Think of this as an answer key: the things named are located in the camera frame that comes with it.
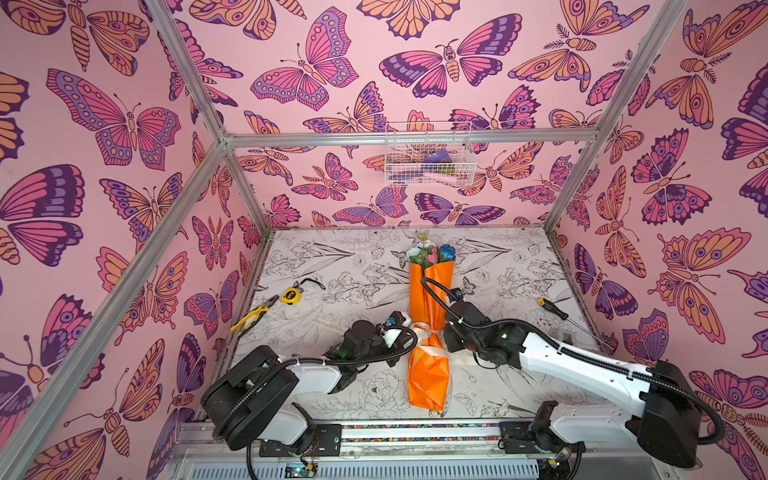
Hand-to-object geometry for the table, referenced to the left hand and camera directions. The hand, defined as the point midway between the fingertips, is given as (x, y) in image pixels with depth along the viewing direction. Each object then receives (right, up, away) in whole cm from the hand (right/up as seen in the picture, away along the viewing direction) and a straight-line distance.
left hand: (413, 332), depth 82 cm
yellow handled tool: (-50, +1, +13) cm, 52 cm away
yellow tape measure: (-39, +8, +17) cm, 43 cm away
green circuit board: (-29, -31, -10) cm, 43 cm away
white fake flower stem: (+4, +22, +23) cm, 32 cm away
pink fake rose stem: (+8, +21, +20) cm, 30 cm away
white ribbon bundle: (+3, +1, +2) cm, 4 cm away
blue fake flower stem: (+13, +22, +19) cm, 32 cm away
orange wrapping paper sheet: (+2, +15, -20) cm, 25 cm away
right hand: (+9, +2, -1) cm, 10 cm away
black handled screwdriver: (+49, +2, +12) cm, 51 cm away
